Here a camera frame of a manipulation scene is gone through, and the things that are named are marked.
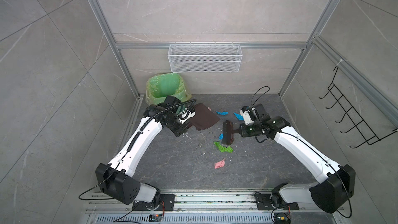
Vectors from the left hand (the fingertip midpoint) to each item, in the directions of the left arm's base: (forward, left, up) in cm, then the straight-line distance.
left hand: (182, 124), depth 77 cm
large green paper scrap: (-4, -23, -20) cm, 31 cm away
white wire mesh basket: (+48, -14, +7) cm, 51 cm away
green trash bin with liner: (+33, +17, -4) cm, 37 cm away
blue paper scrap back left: (+22, -27, -21) cm, 41 cm away
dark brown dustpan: (+5, -11, -2) cm, 12 cm away
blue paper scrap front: (+3, -22, -20) cm, 30 cm away
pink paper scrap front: (-13, -20, -22) cm, 32 cm away
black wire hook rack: (-10, -76, +12) cm, 77 cm away
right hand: (-1, -30, -4) cm, 30 cm away
